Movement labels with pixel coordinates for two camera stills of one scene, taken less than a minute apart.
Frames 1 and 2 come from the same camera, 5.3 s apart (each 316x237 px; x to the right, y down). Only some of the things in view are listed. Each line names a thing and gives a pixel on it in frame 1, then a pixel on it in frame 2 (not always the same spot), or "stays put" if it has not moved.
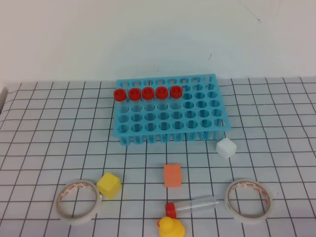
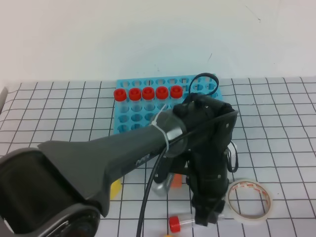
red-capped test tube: (171, 209) -> (175, 223)
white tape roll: (249, 220) stays put
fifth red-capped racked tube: (176, 95) stays put
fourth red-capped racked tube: (162, 94) stays put
